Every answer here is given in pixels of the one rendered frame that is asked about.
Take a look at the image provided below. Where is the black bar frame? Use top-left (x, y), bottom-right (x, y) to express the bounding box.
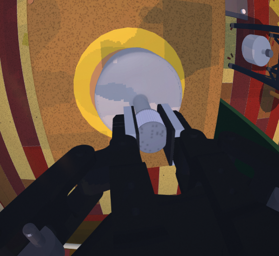
top-left (228, 23), bottom-right (279, 91)

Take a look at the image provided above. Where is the yellow ring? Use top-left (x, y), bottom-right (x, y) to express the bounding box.
top-left (73, 27), bottom-right (185, 138)

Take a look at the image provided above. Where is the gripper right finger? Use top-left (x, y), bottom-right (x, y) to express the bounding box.
top-left (157, 103), bottom-right (270, 198)

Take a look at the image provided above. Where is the large grey check weight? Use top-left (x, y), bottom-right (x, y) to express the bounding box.
top-left (94, 47), bottom-right (183, 154)

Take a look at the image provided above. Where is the small grey check weight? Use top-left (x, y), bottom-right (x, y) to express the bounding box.
top-left (241, 34), bottom-right (274, 67)

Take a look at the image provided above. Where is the brown cork board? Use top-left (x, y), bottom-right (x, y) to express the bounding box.
top-left (26, 0), bottom-right (226, 170)

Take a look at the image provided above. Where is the dark green panel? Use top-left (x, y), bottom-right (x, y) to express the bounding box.
top-left (215, 98), bottom-right (279, 150)

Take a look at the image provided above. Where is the dark grey weight with peg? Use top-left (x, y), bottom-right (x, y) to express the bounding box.
top-left (18, 222), bottom-right (66, 256)

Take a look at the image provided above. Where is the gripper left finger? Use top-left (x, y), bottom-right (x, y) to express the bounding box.
top-left (0, 105), bottom-right (154, 247)

